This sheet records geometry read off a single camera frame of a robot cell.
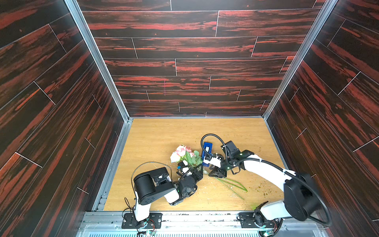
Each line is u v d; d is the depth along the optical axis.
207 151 0.93
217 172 0.72
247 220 0.73
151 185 0.50
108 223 0.73
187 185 0.65
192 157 0.82
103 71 0.89
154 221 0.74
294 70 0.89
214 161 0.74
